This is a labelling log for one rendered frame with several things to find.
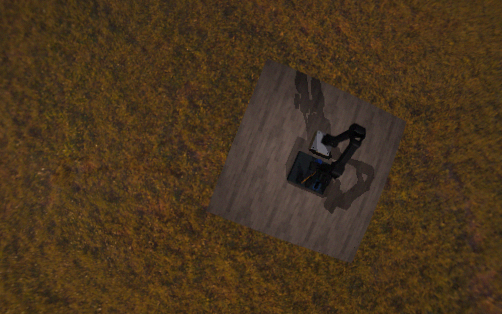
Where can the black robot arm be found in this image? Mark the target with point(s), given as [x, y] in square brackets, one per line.
[337, 168]

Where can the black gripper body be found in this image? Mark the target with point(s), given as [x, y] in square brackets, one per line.
[314, 167]

